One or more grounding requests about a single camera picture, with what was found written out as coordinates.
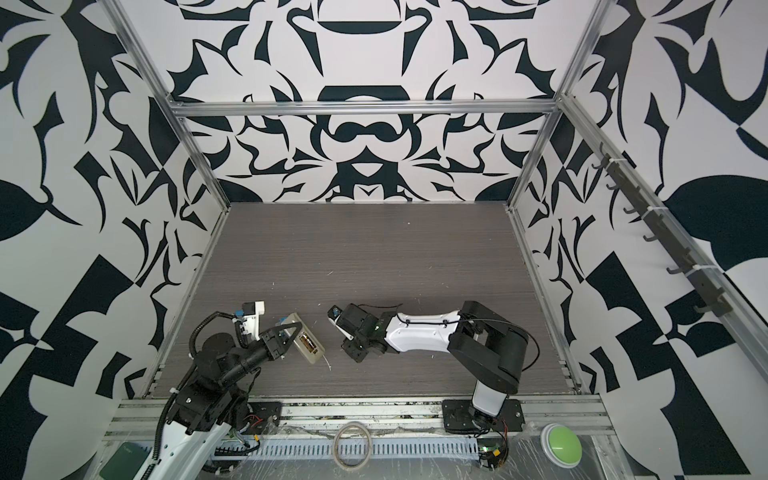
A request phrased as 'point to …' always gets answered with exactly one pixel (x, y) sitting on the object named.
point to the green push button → (561, 446)
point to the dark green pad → (125, 462)
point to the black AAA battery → (307, 343)
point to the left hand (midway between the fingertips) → (301, 323)
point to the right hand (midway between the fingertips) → (351, 341)
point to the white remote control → (318, 350)
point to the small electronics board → (492, 451)
